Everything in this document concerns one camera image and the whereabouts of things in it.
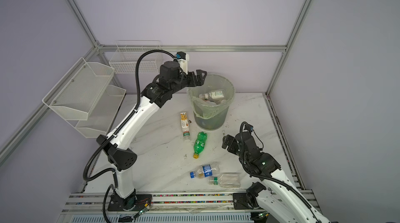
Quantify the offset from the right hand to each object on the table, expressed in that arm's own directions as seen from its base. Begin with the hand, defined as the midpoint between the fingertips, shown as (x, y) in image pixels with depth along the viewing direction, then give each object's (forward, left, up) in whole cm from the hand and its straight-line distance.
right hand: (226, 141), depth 76 cm
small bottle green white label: (+29, +6, +4) cm, 30 cm away
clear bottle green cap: (-13, -1, -17) cm, 21 cm away
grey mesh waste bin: (+15, +7, 0) cm, 16 cm away
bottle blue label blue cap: (-10, +11, -12) cm, 19 cm away
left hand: (+22, +14, +24) cm, 36 cm away
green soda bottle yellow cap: (+5, +14, -12) cm, 19 cm away
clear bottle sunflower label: (+17, +23, -11) cm, 31 cm away
